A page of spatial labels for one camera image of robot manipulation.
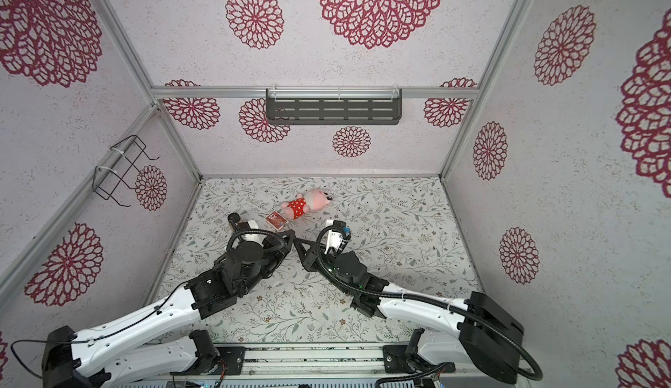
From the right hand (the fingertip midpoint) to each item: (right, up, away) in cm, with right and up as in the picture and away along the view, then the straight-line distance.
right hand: (294, 238), depth 68 cm
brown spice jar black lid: (-26, +4, +27) cm, 37 cm away
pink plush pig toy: (+2, +10, +35) cm, 36 cm away
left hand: (0, 0, +4) cm, 4 cm away
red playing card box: (-13, +2, +36) cm, 38 cm away
